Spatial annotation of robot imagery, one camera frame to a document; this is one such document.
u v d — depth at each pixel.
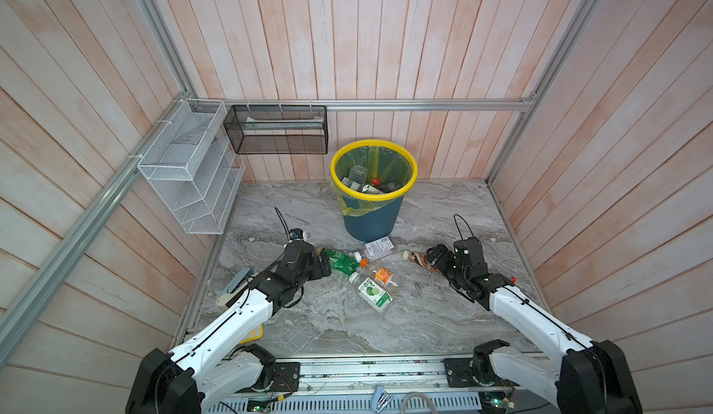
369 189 0.90
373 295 0.85
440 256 0.78
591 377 0.40
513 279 0.86
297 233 0.73
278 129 1.05
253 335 0.80
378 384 0.73
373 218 0.92
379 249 0.95
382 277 0.87
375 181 1.01
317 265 0.74
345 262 0.92
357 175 0.93
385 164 0.95
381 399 0.69
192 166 0.68
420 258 0.92
